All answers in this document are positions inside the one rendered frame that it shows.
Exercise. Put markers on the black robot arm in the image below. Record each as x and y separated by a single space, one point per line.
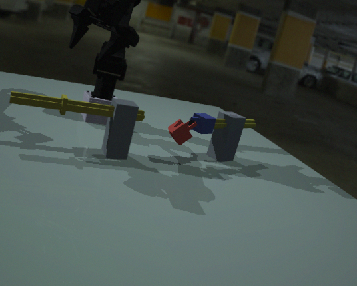
116 63

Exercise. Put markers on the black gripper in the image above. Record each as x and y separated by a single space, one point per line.
122 35

